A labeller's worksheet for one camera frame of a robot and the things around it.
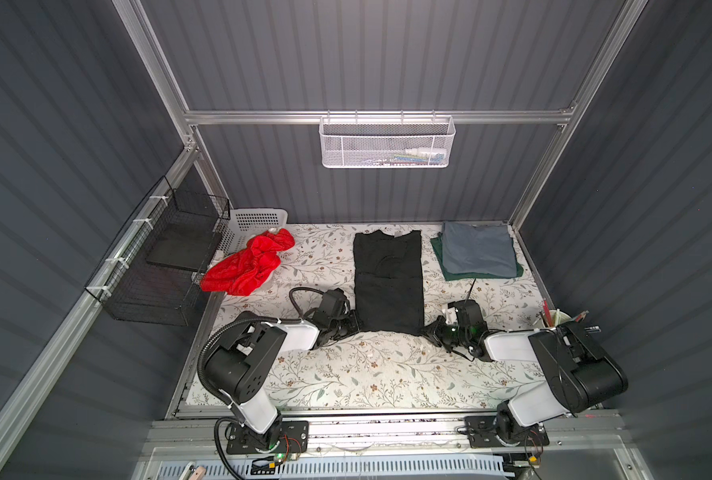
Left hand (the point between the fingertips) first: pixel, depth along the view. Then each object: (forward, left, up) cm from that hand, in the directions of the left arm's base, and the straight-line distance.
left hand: (366, 324), depth 93 cm
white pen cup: (-6, -53, +9) cm, 54 cm away
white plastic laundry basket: (+44, +45, +4) cm, 63 cm away
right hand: (-4, -17, 0) cm, 17 cm away
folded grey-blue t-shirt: (+26, -43, +3) cm, 51 cm away
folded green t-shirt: (+31, -29, +2) cm, 43 cm away
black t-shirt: (+14, -9, +2) cm, 17 cm away
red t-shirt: (+16, +40, +9) cm, 44 cm away
